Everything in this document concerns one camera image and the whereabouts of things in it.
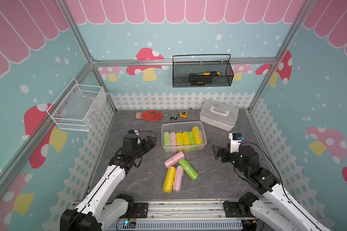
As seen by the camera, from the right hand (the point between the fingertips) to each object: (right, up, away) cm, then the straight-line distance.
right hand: (219, 144), depth 74 cm
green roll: (-29, +1, +24) cm, 38 cm away
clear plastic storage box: (-19, +9, +36) cm, 41 cm away
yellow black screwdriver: (-3, +43, +18) cm, 47 cm away
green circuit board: (-46, -41, -1) cm, 62 cm away
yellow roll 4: (-26, -21, +7) cm, 35 cm away
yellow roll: (-20, 0, +23) cm, 31 cm away
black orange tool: (-9, +36, +13) cm, 39 cm away
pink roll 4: (-21, -22, +7) cm, 31 cm away
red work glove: (-44, +17, +40) cm, 62 cm away
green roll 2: (-12, 0, +22) cm, 25 cm away
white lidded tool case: (+8, +17, +28) cm, 34 cm away
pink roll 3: (-24, -12, +14) cm, 30 cm away
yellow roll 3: (-8, +1, +20) cm, 22 cm away
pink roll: (-25, +2, +25) cm, 36 cm away
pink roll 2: (-6, +4, +25) cm, 26 cm away
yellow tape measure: (-17, +19, +42) cm, 49 cm away
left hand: (-36, -1, +8) cm, 37 cm away
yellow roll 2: (-16, 0, +23) cm, 28 cm away
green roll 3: (-15, -16, +11) cm, 25 cm away
